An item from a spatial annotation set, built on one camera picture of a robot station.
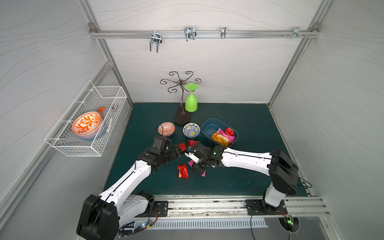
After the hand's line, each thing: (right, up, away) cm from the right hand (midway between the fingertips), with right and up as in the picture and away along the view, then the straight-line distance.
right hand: (195, 165), depth 82 cm
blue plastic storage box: (+10, +21, +24) cm, 33 cm away
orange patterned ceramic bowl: (-20, +19, +22) cm, 35 cm away
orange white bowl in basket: (-47, +23, -18) cm, 56 cm away
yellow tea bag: (+16, +13, +12) cm, 24 cm away
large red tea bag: (-2, +10, +13) cm, 17 cm away
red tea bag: (+23, +17, +17) cm, 33 cm away
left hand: (-10, +7, +1) cm, 12 cm away
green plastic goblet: (-3, +36, +8) cm, 37 cm away
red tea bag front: (-7, -4, +2) cm, 8 cm away
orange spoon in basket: (-48, +31, -7) cm, 57 cm away
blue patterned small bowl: (-3, +18, +22) cm, 29 cm away
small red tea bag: (-8, +8, +14) cm, 18 cm away
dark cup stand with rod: (-10, +28, +29) cm, 42 cm away
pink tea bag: (+24, +13, +14) cm, 30 cm away
